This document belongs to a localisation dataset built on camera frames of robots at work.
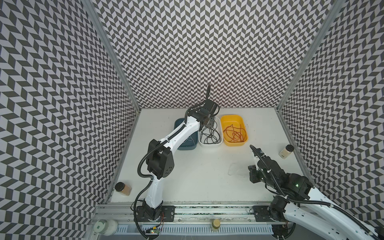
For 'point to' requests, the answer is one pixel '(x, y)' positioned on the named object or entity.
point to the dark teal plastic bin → (191, 143)
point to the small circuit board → (152, 231)
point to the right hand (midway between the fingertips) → (248, 167)
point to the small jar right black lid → (288, 149)
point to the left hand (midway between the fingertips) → (205, 117)
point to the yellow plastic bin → (227, 120)
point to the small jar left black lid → (123, 188)
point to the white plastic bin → (218, 119)
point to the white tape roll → (106, 227)
